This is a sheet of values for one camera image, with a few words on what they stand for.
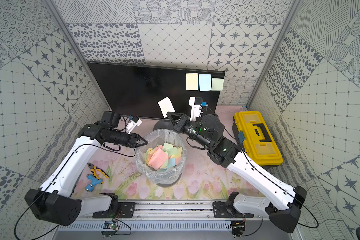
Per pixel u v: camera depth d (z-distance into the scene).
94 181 0.80
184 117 0.49
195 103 0.53
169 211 0.75
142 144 0.69
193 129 0.50
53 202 0.37
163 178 0.60
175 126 0.50
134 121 0.67
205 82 0.64
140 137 0.67
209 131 0.42
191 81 0.63
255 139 0.82
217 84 0.65
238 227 0.72
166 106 0.57
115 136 0.60
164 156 0.72
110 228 0.70
